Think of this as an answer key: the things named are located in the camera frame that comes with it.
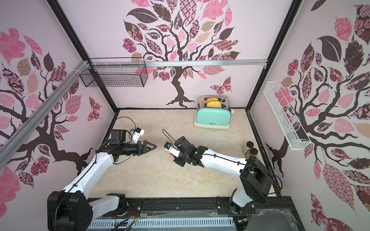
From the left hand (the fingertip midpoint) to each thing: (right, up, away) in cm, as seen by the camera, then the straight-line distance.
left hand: (152, 151), depth 78 cm
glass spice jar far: (+56, 0, +10) cm, 57 cm away
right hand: (+13, -3, +5) cm, 15 cm away
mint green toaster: (+38, +19, +24) cm, 49 cm away
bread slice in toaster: (+37, +30, +20) cm, 52 cm away
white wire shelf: (+76, +14, -2) cm, 77 cm away
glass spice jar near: (+59, -2, +7) cm, 59 cm away
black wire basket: (-50, +65, +59) cm, 101 cm away
